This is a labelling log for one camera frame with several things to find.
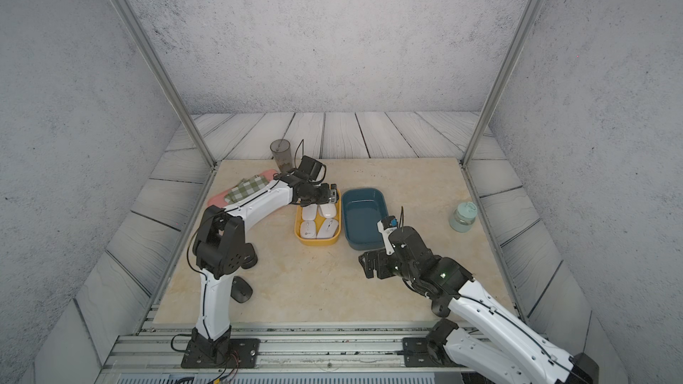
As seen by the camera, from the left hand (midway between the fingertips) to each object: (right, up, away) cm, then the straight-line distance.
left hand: (334, 198), depth 96 cm
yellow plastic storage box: (-6, -16, -1) cm, 17 cm away
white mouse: (-2, -5, +5) cm, 7 cm away
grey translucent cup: (-25, +20, +21) cm, 38 cm away
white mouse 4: (-9, -11, 0) cm, 15 cm away
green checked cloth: (-37, +3, +14) cm, 40 cm away
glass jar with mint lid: (+45, -6, -4) cm, 45 cm away
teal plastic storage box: (+11, -5, +8) cm, 14 cm away
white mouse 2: (-10, -6, +5) cm, 12 cm away
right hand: (+13, -15, -23) cm, 30 cm away
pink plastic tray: (-47, -1, +11) cm, 48 cm away
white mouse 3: (-2, -11, 0) cm, 11 cm away
